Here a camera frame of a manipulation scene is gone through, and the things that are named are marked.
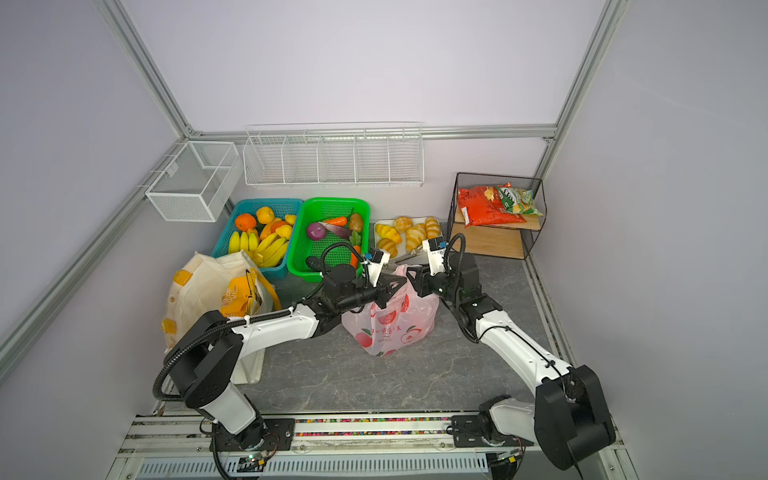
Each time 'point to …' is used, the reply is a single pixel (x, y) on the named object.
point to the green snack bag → (520, 201)
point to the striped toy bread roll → (388, 246)
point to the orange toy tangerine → (245, 222)
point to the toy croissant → (414, 237)
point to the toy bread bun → (402, 223)
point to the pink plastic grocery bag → (406, 319)
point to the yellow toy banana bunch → (265, 254)
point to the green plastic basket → (306, 210)
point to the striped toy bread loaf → (388, 232)
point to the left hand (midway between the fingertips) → (407, 284)
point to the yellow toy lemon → (284, 230)
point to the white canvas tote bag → (195, 293)
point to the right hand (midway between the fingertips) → (409, 270)
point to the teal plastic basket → (283, 207)
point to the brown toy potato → (356, 222)
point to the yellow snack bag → (244, 296)
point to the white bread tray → (402, 248)
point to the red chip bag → (481, 205)
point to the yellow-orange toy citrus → (265, 214)
